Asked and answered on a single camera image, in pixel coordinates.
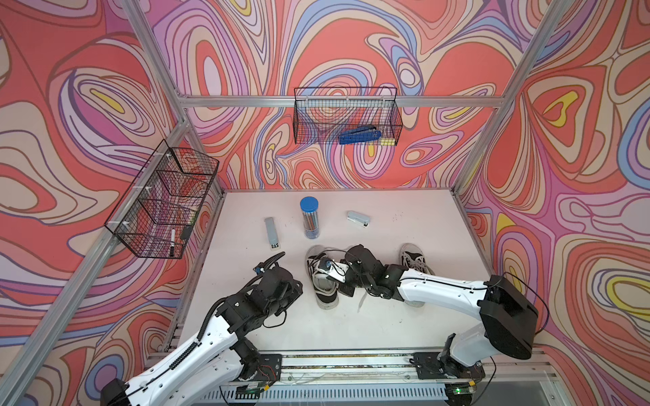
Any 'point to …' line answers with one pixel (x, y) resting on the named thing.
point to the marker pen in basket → (173, 242)
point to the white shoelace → (360, 304)
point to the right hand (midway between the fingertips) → (332, 280)
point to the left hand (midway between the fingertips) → (306, 288)
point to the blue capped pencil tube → (309, 205)
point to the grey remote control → (272, 234)
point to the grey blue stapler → (359, 219)
